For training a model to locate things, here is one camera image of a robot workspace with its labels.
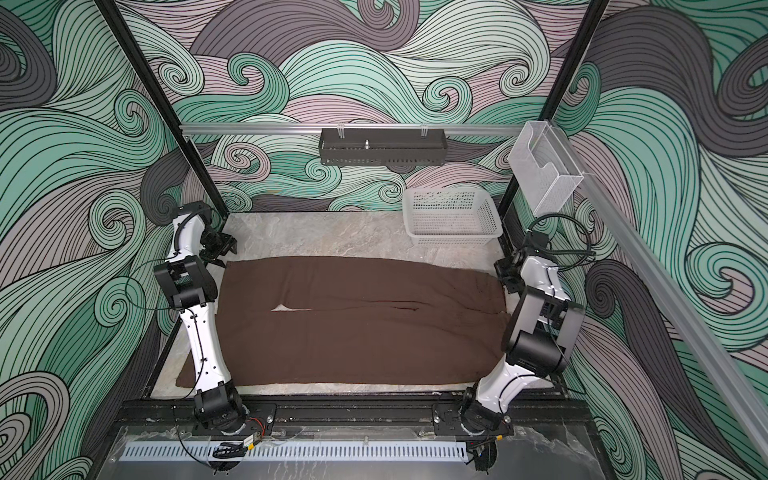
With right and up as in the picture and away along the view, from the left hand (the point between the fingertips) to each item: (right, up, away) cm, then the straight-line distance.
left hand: (233, 250), depth 103 cm
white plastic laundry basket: (+81, +13, +15) cm, 83 cm away
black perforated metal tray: (+53, +35, -6) cm, 64 cm away
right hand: (+90, -6, -11) cm, 91 cm away
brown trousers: (+44, -21, -13) cm, 51 cm away
